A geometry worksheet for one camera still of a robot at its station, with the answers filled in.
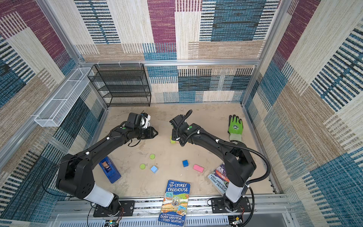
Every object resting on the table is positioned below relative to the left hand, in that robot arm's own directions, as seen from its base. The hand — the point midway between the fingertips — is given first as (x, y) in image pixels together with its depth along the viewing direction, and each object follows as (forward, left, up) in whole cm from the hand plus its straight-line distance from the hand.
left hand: (156, 131), depth 87 cm
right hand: (-3, -13, -2) cm, 13 cm away
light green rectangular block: (0, -8, -12) cm, 14 cm away
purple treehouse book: (-24, -36, -12) cm, 45 cm away
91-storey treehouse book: (-37, -11, -12) cm, 40 cm away
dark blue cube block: (-15, -17, -13) cm, 26 cm away
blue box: (-19, +27, -11) cm, 34 cm away
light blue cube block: (-19, +1, -12) cm, 22 cm away
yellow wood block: (-1, -12, -13) cm, 18 cm away
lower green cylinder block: (-16, +9, -14) cm, 23 cm away
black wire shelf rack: (+41, +30, +3) cm, 51 cm away
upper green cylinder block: (-10, +4, -14) cm, 18 cm away
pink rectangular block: (-18, -25, -13) cm, 33 cm away
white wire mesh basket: (+3, +48, +19) cm, 51 cm away
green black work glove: (+10, -54, -12) cm, 56 cm away
